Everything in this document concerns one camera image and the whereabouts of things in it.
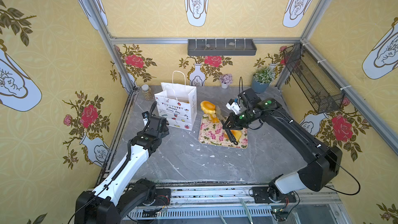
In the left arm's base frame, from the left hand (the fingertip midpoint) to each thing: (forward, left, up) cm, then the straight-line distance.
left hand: (152, 129), depth 82 cm
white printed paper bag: (+9, -14, +11) cm, 20 cm away
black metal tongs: (-10, -39, +10) cm, 41 cm away
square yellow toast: (0, -48, -10) cm, 48 cm away
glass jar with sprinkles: (+33, +10, -5) cm, 35 cm away
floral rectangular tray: (+3, -33, -13) cm, 36 cm away
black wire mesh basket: (+12, -93, +12) cm, 95 cm away
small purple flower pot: (+43, -46, -5) cm, 63 cm away
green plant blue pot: (+38, -70, 0) cm, 79 cm away
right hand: (-3, -40, +8) cm, 40 cm away
